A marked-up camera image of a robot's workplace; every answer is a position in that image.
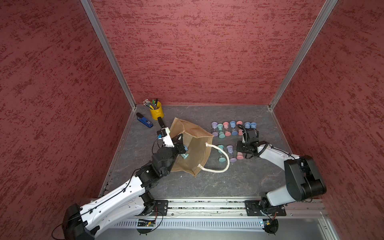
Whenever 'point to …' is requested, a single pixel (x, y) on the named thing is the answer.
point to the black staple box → (160, 121)
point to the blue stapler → (144, 120)
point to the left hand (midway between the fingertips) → (182, 137)
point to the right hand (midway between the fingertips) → (238, 149)
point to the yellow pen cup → (158, 112)
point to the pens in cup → (152, 105)
